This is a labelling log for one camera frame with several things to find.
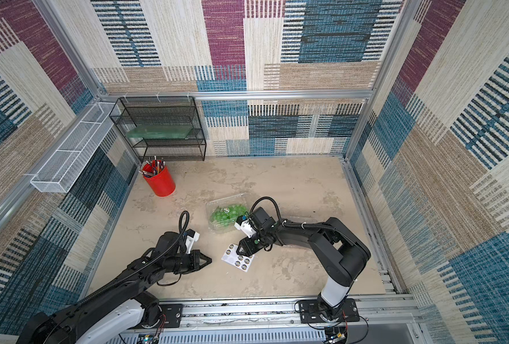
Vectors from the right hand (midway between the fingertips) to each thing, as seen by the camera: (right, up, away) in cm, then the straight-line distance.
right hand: (245, 251), depth 87 cm
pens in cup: (-43, +35, +12) cm, 56 cm away
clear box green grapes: (-11, +14, +7) cm, 19 cm away
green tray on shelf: (-38, +49, +7) cm, 62 cm away
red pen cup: (-39, +30, +9) cm, 50 cm away
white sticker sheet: (-2, -3, -3) cm, 4 cm away
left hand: (-12, -1, -7) cm, 14 cm away
